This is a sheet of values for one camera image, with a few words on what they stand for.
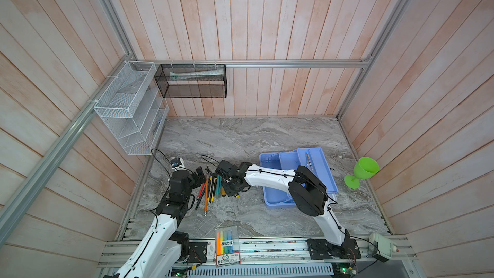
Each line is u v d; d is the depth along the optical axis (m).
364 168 0.79
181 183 0.60
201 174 0.76
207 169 0.95
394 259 0.72
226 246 0.74
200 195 0.88
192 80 1.04
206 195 0.88
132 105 0.68
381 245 0.72
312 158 0.89
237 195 0.86
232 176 0.69
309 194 0.52
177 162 0.72
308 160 0.88
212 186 0.90
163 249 0.59
